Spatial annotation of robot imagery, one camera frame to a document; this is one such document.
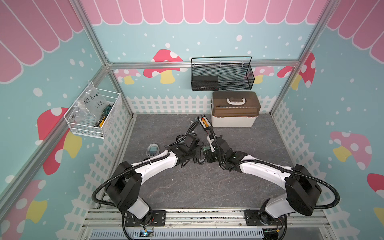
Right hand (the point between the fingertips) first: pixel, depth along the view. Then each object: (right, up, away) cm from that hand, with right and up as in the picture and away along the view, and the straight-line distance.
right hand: (205, 152), depth 85 cm
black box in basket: (+1, +41, +3) cm, 41 cm away
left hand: (-4, -1, +2) cm, 4 cm away
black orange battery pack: (+2, +19, +28) cm, 34 cm away
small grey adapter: (-8, +19, +29) cm, 35 cm away
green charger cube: (0, +3, -4) cm, 5 cm away
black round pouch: (-3, -5, +3) cm, 7 cm away
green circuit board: (-29, -38, -13) cm, 49 cm away
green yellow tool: (-50, +22, -11) cm, 56 cm away
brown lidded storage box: (+20, +26, +10) cm, 34 cm away
